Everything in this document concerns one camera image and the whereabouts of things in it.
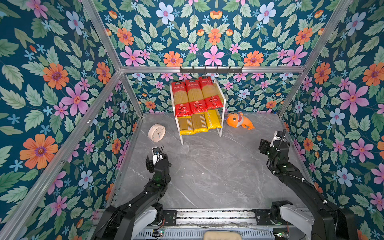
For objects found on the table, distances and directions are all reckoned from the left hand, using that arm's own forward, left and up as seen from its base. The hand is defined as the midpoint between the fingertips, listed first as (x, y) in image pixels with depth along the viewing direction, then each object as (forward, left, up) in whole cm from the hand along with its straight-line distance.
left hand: (155, 151), depth 82 cm
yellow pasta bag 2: (+16, -26, +4) cm, 31 cm away
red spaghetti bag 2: (+21, -24, +21) cm, 38 cm away
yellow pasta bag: (+15, -17, +3) cm, 23 cm away
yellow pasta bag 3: (+19, -34, +4) cm, 39 cm away
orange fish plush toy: (+25, -51, -6) cm, 57 cm away
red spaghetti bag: (+15, -17, +21) cm, 31 cm away
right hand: (+2, -63, +2) cm, 63 cm away
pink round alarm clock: (+18, +3, -6) cm, 19 cm away
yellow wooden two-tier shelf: (+19, -39, +20) cm, 48 cm away
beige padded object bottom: (-40, -33, -9) cm, 53 cm away
